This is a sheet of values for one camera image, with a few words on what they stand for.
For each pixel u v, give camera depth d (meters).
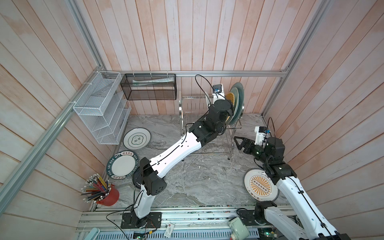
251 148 0.66
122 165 0.91
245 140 0.66
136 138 1.05
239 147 0.68
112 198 0.70
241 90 0.68
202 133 0.50
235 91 0.72
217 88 0.54
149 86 1.04
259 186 0.84
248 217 0.73
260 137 0.67
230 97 0.76
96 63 0.87
